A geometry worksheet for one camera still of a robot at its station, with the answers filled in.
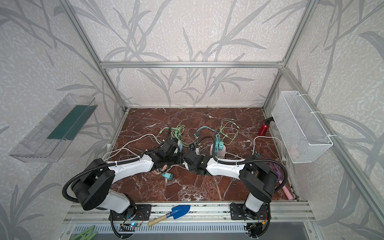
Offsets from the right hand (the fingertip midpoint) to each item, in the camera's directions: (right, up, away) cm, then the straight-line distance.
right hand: (193, 158), depth 89 cm
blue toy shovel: (-7, -23, -15) cm, 28 cm away
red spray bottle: (+47, +19, +8) cm, 51 cm away
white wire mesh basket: (+48, +15, -27) cm, 57 cm away
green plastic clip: (-47, -30, -21) cm, 60 cm away
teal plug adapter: (-13, -8, -6) cm, 17 cm away
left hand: (-4, +3, -1) cm, 5 cm away
